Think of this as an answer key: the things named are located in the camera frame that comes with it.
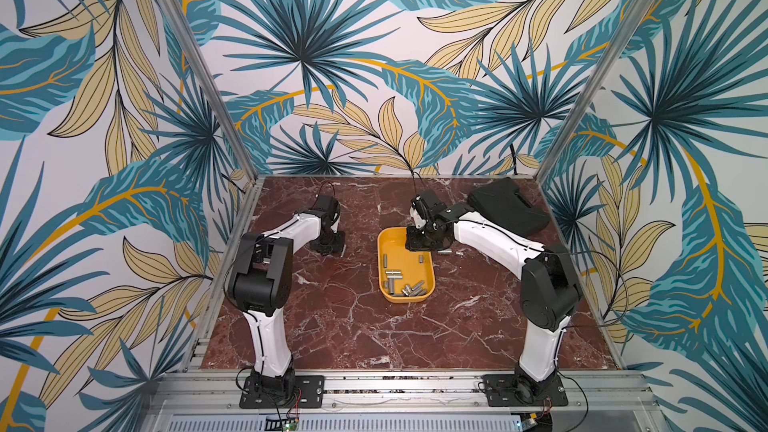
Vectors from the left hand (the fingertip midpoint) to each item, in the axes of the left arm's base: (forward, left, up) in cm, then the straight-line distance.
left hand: (334, 249), depth 98 cm
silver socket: (0, -37, 0) cm, 37 cm away
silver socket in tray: (-3, -28, +1) cm, 28 cm away
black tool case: (+21, -59, +2) cm, 63 cm away
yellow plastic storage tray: (-9, -23, 0) cm, 24 cm away
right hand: (-2, -24, +8) cm, 25 cm away
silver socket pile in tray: (-9, -19, 0) cm, 21 cm away
